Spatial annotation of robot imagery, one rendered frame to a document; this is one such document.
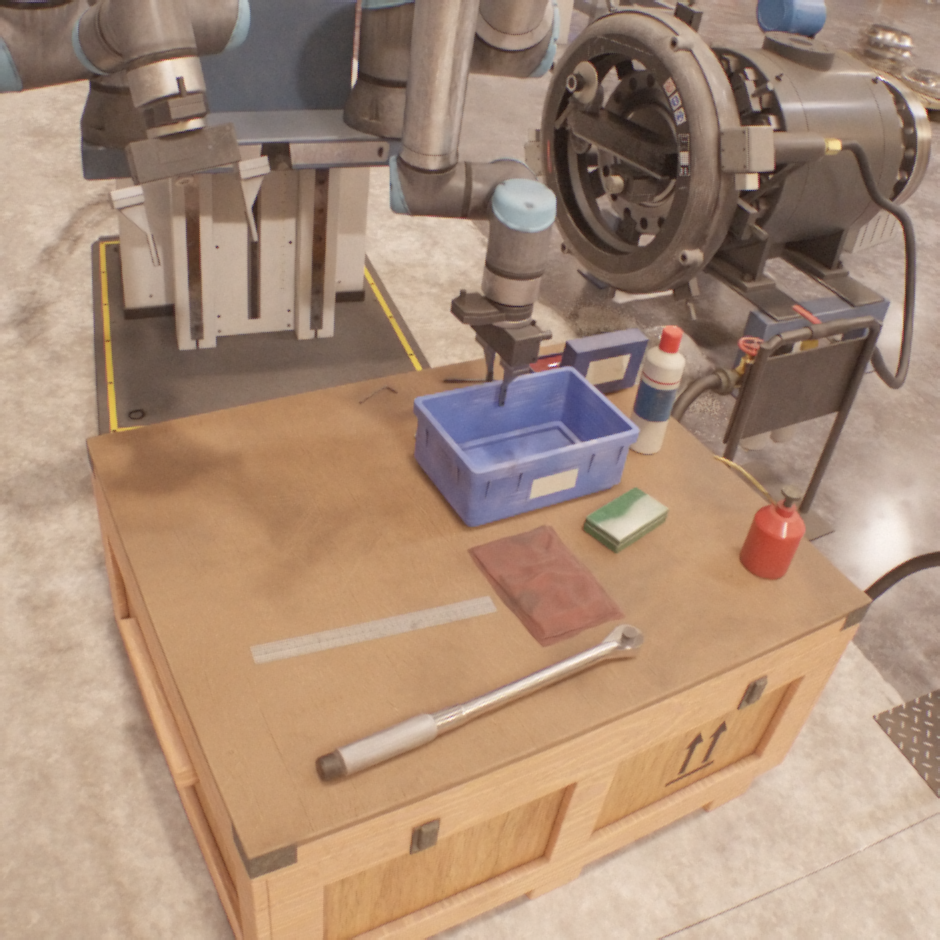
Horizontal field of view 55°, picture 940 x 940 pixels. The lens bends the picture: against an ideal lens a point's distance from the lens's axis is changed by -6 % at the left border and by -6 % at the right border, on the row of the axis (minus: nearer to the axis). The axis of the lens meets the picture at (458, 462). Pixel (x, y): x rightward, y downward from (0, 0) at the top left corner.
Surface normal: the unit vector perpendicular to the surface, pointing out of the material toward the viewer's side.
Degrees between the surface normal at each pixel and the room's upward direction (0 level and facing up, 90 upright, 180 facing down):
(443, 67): 102
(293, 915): 90
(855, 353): 90
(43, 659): 0
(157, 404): 0
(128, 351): 0
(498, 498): 90
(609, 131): 90
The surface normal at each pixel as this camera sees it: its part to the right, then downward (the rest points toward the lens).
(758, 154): 0.48, 0.23
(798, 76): 0.30, -0.47
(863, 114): 0.43, -0.07
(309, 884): 0.48, 0.58
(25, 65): 0.63, 0.69
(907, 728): 0.11, -0.79
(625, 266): -0.87, 0.22
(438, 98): 0.07, 0.77
